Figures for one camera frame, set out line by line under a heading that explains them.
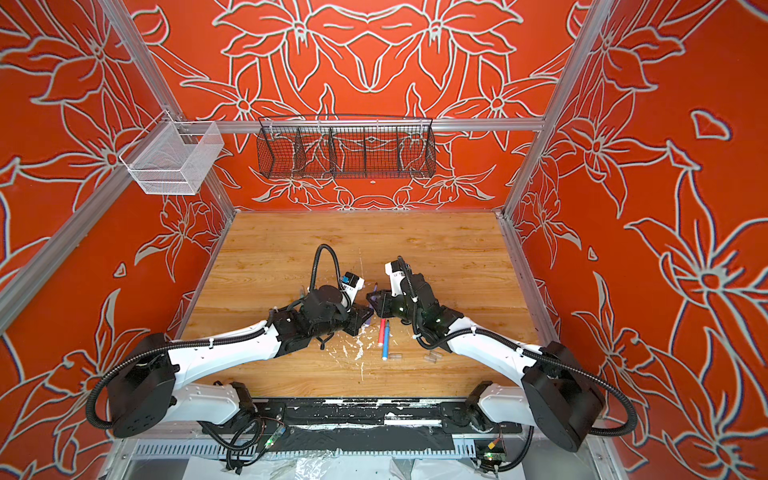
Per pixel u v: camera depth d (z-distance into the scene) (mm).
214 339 475
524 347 456
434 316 633
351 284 698
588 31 728
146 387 409
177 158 931
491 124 939
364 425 727
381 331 875
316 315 609
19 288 508
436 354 830
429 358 825
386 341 853
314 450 697
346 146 994
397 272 726
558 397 407
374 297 777
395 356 831
